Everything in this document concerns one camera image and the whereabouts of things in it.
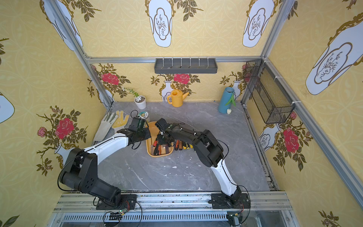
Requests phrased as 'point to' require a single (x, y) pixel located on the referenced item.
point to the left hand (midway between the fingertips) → (143, 132)
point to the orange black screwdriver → (177, 144)
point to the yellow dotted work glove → (120, 123)
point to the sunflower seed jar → (143, 115)
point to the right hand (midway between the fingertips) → (165, 137)
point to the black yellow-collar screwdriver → (185, 146)
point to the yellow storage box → (153, 148)
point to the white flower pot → (140, 101)
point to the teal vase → (226, 94)
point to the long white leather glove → (105, 126)
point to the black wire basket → (270, 101)
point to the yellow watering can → (176, 98)
